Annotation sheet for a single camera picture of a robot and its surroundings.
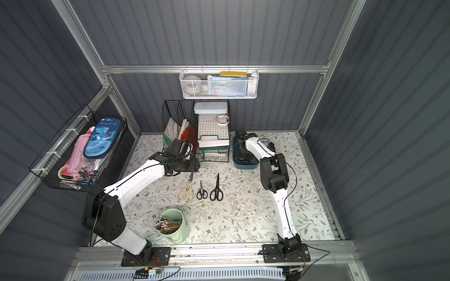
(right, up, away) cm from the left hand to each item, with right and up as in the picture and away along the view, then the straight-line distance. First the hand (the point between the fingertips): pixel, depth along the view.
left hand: (195, 165), depth 87 cm
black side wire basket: (-47, +3, -25) cm, 53 cm away
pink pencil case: (-43, +4, -19) cm, 47 cm away
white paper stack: (-11, +23, +22) cm, 34 cm away
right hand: (+27, +3, +19) cm, 34 cm away
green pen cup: (-4, -29, -11) cm, 32 cm away
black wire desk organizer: (+3, +22, +11) cm, 25 cm away
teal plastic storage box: (+31, -1, +15) cm, 35 cm away
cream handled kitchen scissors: (-5, -15, +5) cm, 17 cm away
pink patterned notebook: (-20, +19, +23) cm, 36 cm away
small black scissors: (+2, -15, +7) cm, 17 cm away
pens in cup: (-7, -21, -21) cm, 31 cm away
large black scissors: (+10, -15, +5) cm, 19 cm away
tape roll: (+13, +25, +12) cm, 31 cm away
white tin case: (+6, +33, +17) cm, 37 cm away
